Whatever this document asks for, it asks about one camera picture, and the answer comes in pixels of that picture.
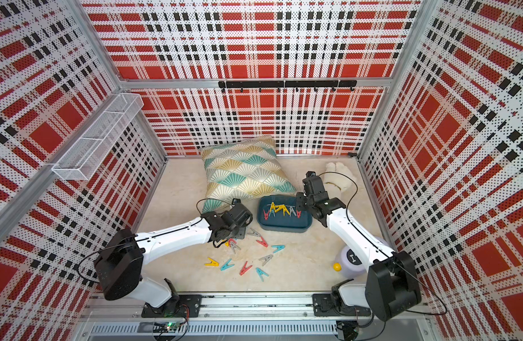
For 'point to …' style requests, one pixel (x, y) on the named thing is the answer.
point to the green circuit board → (166, 327)
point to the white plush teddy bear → (340, 175)
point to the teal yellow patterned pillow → (242, 168)
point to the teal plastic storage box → (279, 214)
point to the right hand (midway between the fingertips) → (304, 197)
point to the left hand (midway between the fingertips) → (240, 228)
